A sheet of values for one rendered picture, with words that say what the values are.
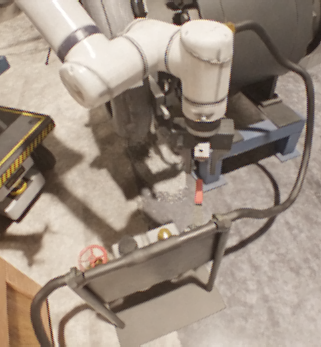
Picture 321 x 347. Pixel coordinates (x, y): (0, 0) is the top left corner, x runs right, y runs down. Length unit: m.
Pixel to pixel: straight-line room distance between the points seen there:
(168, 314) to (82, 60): 0.92
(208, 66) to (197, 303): 0.88
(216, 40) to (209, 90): 0.09
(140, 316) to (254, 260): 0.51
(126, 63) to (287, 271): 1.02
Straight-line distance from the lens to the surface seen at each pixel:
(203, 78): 0.46
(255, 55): 1.16
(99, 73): 0.44
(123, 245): 0.65
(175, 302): 1.10
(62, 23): 0.48
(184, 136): 0.57
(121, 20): 0.84
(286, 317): 1.16
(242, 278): 1.16
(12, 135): 1.42
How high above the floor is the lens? 1.08
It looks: 50 degrees down
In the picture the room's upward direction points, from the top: 7 degrees counter-clockwise
